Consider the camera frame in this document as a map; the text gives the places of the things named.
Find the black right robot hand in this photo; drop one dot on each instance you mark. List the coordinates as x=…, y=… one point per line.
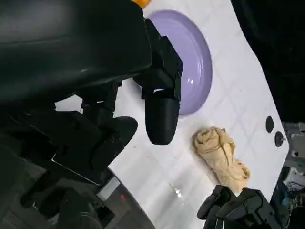
x=243, y=210

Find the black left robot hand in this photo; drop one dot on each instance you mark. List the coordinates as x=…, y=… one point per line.
x=71, y=47

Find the beige towel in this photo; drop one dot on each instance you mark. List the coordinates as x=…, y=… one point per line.
x=221, y=155

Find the workshop desk clutter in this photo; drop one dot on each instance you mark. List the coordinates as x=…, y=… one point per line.
x=295, y=176

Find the round black table grommet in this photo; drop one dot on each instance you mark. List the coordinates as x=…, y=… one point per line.
x=279, y=139
x=269, y=122

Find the orange and white toy bread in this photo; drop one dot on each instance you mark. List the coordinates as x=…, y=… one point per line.
x=142, y=2

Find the lilac plate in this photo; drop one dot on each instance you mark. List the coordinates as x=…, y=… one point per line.
x=188, y=59

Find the black robot body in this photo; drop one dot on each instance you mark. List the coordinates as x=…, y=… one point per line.
x=78, y=210

